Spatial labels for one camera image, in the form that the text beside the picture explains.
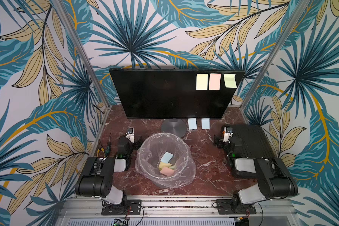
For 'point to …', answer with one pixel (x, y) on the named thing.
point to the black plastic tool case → (252, 141)
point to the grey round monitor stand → (176, 126)
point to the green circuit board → (117, 224)
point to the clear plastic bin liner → (165, 160)
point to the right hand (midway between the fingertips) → (223, 134)
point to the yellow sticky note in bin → (162, 164)
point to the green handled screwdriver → (108, 148)
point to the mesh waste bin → (150, 152)
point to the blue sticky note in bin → (166, 157)
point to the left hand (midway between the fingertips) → (134, 136)
